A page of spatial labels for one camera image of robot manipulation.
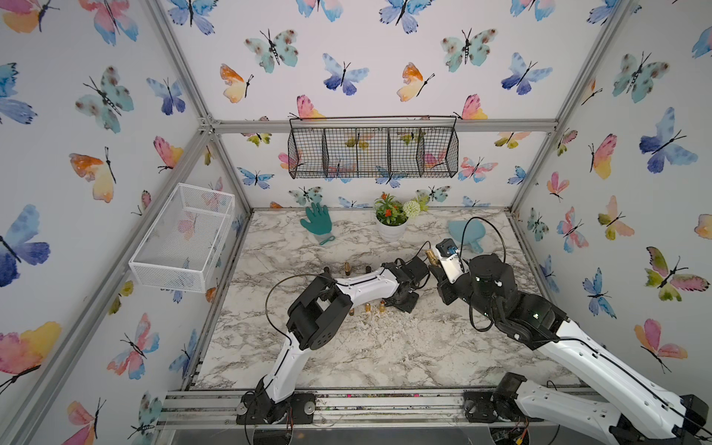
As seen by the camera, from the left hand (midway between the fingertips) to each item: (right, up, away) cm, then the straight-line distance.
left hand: (409, 303), depth 93 cm
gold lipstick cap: (-14, -1, -1) cm, 14 cm away
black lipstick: (-21, +11, +6) cm, 24 cm away
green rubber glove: (-33, +27, +25) cm, 50 cm away
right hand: (+4, +16, -24) cm, 29 cm away
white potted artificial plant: (-5, +29, +6) cm, 30 cm away
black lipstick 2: (-19, -3, -2) cm, 19 cm away
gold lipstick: (-9, -1, -2) cm, 9 cm away
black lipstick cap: (-28, +10, +6) cm, 30 cm away
